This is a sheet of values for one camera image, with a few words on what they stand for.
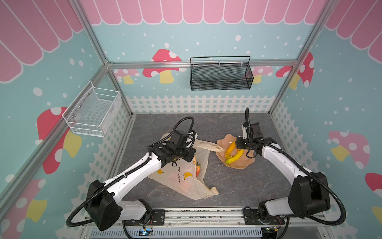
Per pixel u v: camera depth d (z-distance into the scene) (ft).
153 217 2.43
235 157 3.01
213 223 2.43
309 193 1.38
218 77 3.07
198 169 2.86
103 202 1.28
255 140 2.13
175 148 1.93
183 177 2.54
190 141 2.12
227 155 3.06
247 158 2.43
